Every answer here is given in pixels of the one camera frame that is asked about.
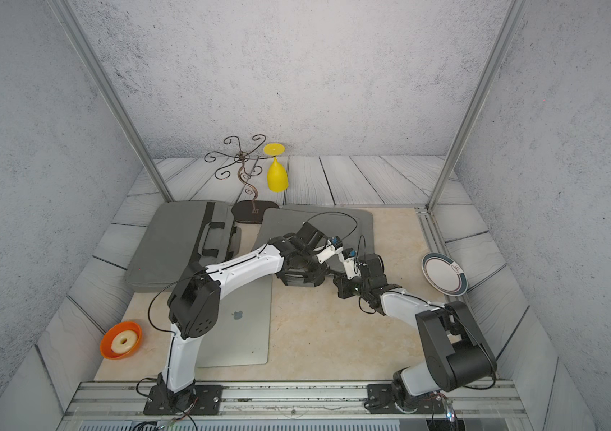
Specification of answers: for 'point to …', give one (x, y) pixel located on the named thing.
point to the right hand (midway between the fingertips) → (336, 280)
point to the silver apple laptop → (242, 336)
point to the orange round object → (108, 338)
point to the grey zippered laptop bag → (180, 234)
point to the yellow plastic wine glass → (277, 176)
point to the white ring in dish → (119, 347)
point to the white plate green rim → (445, 274)
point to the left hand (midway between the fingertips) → (332, 270)
